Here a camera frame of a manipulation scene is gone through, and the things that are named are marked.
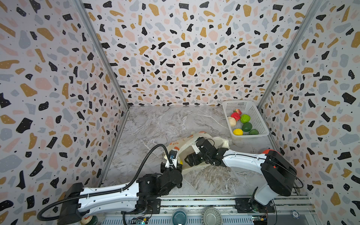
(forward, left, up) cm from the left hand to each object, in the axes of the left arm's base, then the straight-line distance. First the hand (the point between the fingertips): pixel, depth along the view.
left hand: (179, 157), depth 73 cm
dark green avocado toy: (+29, -49, -14) cm, 59 cm away
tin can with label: (-25, +38, -7) cm, 46 cm away
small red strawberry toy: (+46, -47, -15) cm, 67 cm away
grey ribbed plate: (-24, -16, -18) cm, 34 cm away
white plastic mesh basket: (+49, -55, -14) cm, 75 cm away
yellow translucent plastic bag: (+4, -3, +4) cm, 6 cm away
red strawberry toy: (+39, -43, -12) cm, 59 cm away
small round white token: (-24, -60, -17) cm, 67 cm away
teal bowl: (-24, 0, -18) cm, 31 cm away
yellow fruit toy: (+23, -40, -12) cm, 48 cm away
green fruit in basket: (+25, -52, -14) cm, 60 cm away
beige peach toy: (+33, -39, -13) cm, 53 cm away
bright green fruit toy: (+36, -49, -12) cm, 62 cm away
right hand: (+5, -4, -10) cm, 12 cm away
